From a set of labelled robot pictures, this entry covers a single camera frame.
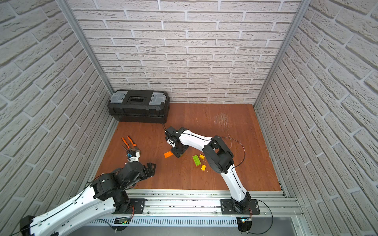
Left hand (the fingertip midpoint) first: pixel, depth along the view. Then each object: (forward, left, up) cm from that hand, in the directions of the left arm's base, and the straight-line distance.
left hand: (152, 166), depth 76 cm
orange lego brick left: (+12, -6, -10) cm, 17 cm away
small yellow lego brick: (+10, -27, -9) cm, 30 cm away
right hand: (+14, -15, -11) cm, 23 cm away
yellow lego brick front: (+3, -28, -10) cm, 30 cm away
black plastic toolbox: (+40, +15, +5) cm, 43 cm away
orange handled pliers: (+18, +22, -11) cm, 31 cm away
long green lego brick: (+7, -24, -7) cm, 26 cm away
